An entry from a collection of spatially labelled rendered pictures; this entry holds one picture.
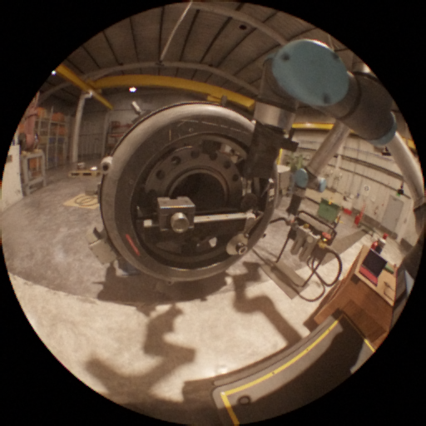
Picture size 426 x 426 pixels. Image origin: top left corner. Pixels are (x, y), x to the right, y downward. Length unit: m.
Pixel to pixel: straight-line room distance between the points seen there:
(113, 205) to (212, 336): 0.75
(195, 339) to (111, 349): 0.44
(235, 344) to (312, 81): 0.93
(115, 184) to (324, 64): 0.47
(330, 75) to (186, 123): 0.35
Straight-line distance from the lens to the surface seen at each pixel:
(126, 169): 0.41
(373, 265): 1.09
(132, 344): 0.84
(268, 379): 0.53
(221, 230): 0.53
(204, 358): 0.81
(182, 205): 0.38
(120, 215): 0.45
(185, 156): 0.55
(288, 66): 0.19
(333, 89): 0.21
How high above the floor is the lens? 0.79
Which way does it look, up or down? 22 degrees down
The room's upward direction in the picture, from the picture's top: 11 degrees clockwise
